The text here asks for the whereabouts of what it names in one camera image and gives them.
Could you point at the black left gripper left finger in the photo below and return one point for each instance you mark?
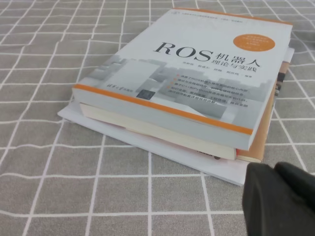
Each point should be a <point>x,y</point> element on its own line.
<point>257,206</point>

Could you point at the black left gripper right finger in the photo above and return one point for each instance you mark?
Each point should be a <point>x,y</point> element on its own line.
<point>293,193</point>

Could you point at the white bottom booklet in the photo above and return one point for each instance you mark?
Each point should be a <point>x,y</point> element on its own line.
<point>233,171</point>

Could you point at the orange covered book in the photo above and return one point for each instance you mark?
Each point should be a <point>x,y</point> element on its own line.
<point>256,151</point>

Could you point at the cream paged middle book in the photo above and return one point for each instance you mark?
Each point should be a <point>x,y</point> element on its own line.
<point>159,132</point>

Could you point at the white ROS robotics book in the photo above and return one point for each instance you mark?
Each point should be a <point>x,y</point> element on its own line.
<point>199,73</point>

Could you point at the grey checkered tablecloth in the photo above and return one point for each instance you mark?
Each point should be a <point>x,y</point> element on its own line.
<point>58,178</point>

